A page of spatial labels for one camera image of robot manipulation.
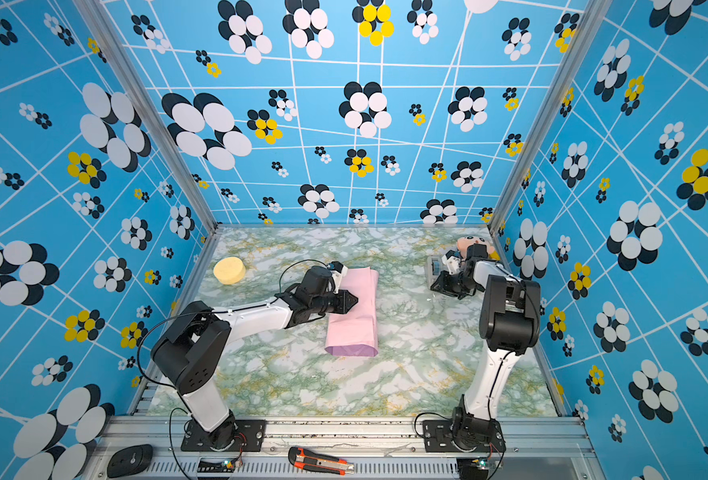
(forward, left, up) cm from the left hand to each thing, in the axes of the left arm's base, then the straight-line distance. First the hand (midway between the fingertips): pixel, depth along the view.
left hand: (359, 299), depth 90 cm
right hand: (+9, -27, -7) cm, 30 cm away
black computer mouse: (-40, +53, -5) cm, 66 cm away
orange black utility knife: (-39, +12, -7) cm, 42 cm away
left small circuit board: (-40, +34, -10) cm, 54 cm away
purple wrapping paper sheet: (-10, +1, 0) cm, 10 cm away
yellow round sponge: (+15, +46, -6) cm, 49 cm away
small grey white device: (+15, -26, -3) cm, 30 cm away
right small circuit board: (-41, -27, -9) cm, 50 cm away
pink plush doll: (+25, -39, +1) cm, 46 cm away
